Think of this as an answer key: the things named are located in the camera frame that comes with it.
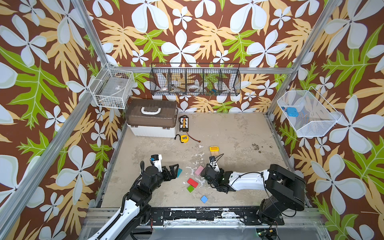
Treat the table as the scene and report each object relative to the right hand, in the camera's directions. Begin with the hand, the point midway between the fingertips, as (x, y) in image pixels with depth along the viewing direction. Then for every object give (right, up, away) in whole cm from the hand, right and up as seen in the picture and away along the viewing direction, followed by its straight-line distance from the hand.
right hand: (209, 173), depth 90 cm
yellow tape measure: (-16, +20, +14) cm, 30 cm away
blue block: (-4, -11, -10) cm, 15 cm away
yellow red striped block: (+4, +13, +9) cm, 17 cm away
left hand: (-22, +7, -8) cm, 25 cm away
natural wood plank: (+6, +11, +8) cm, 15 cm away
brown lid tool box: (-33, +37, +2) cm, 49 cm away
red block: (-11, -4, -3) cm, 12 cm away
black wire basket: (-10, +60, +8) cm, 62 cm away
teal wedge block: (-19, 0, +1) cm, 19 cm away
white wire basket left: (-58, +52, -3) cm, 78 cm away
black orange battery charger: (-17, +33, +25) cm, 45 cm away
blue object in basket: (+48, +37, -4) cm, 61 cm away
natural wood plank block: (+3, +11, +7) cm, 13 cm away
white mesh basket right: (+55, +36, -6) cm, 66 cm away
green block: (-12, -7, -6) cm, 15 cm away
